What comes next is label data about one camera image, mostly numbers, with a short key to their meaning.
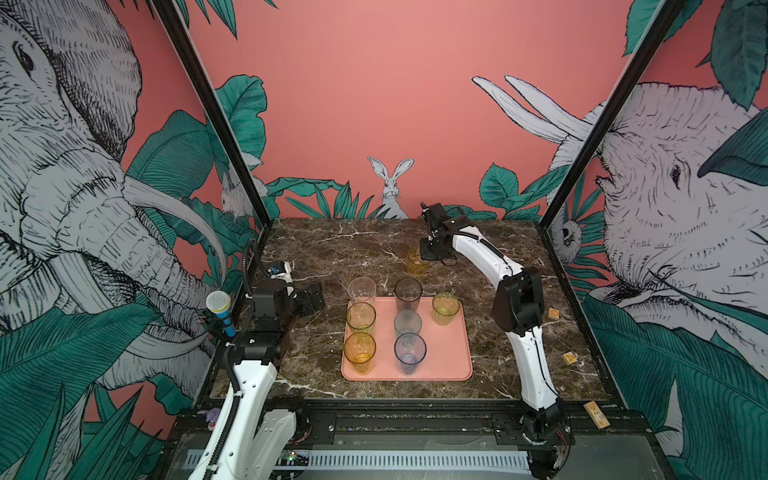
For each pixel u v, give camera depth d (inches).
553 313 37.5
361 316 32.4
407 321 35.7
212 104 33.7
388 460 27.6
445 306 37.5
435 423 30.1
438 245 30.1
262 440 21.5
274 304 21.5
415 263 41.0
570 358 33.7
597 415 30.1
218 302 26.8
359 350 30.7
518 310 23.3
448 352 34.2
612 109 33.8
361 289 38.3
